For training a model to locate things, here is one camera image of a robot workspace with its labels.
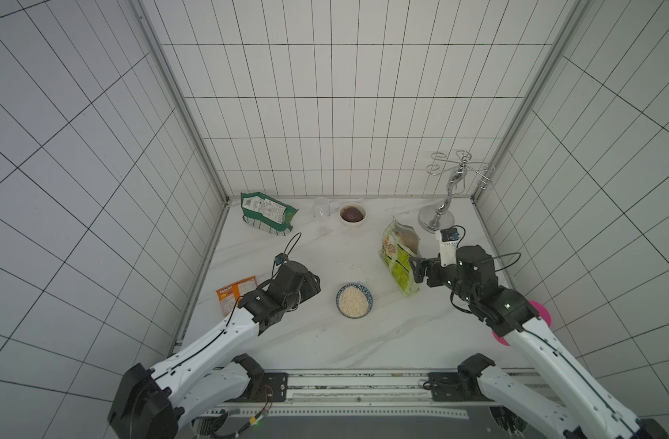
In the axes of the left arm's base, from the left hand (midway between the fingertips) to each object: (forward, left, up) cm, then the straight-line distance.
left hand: (309, 287), depth 81 cm
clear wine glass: (+29, -2, +2) cm, 30 cm away
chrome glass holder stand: (+35, -50, -7) cm, 62 cm away
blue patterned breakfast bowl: (-2, -14, -5) cm, 15 cm away
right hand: (+4, -30, +12) cm, 32 cm away
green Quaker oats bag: (+17, -30, -2) cm, 35 cm away
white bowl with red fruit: (+34, -14, -5) cm, 38 cm away
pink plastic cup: (-8, -64, +4) cm, 65 cm away
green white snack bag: (+30, +19, -1) cm, 36 cm away
